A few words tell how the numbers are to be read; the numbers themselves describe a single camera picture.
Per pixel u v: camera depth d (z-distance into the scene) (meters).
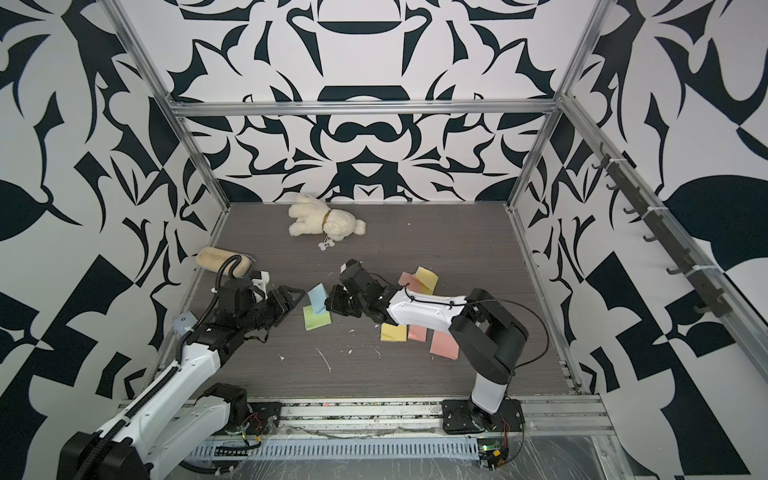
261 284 0.76
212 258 0.99
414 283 0.96
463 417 0.74
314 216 1.05
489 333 0.49
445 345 0.84
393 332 0.87
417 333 0.87
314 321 0.89
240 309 0.64
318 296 0.86
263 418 0.73
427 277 0.99
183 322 0.81
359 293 0.66
